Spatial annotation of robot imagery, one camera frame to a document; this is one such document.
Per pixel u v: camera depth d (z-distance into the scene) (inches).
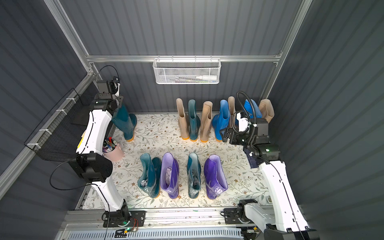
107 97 24.5
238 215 28.9
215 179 23.6
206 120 34.3
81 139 28.5
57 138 27.3
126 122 37.1
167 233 27.8
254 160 36.8
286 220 14.7
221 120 34.2
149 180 25.6
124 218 26.2
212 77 35.8
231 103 35.1
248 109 35.1
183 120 33.3
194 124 34.3
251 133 19.9
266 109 34.1
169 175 28.4
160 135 42.5
